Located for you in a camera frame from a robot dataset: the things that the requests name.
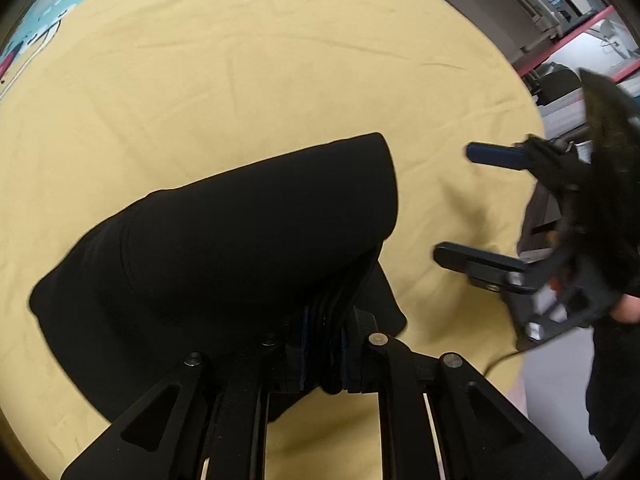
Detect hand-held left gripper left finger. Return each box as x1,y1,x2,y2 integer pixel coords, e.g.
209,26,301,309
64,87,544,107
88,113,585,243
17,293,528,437
60,309,312,480

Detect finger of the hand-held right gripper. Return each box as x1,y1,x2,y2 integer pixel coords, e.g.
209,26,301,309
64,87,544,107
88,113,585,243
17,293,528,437
465,137,551,171
433,241,545,295

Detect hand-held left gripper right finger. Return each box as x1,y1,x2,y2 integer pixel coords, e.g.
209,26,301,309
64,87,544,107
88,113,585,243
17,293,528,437
341,309,583,480

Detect black pants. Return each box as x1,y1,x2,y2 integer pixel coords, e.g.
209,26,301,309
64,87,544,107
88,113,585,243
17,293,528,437
29,132,407,423

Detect person's right hand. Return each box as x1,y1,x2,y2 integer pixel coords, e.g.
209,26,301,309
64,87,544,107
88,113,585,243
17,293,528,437
612,294,640,322

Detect grey desk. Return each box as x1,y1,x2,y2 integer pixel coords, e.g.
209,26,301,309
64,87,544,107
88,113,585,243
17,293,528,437
400,0,568,58

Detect person's black clothing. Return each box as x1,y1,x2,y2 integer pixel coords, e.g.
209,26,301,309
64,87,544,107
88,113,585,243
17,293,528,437
586,312,640,463

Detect yellow printed bed blanket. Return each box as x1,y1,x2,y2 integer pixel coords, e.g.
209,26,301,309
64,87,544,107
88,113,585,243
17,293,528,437
0,0,548,480

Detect black cable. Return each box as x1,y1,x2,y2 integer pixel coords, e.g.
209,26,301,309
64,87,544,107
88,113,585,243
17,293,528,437
481,349,524,377

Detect red metal frame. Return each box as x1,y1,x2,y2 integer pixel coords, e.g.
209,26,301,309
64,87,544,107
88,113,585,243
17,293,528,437
519,5,640,82

